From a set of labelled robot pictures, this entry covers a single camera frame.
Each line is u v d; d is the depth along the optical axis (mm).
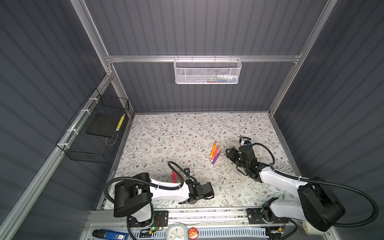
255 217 736
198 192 629
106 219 754
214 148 991
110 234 675
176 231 688
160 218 723
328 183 421
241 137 1051
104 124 766
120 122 786
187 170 745
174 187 524
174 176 867
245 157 683
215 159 937
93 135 723
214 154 962
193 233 694
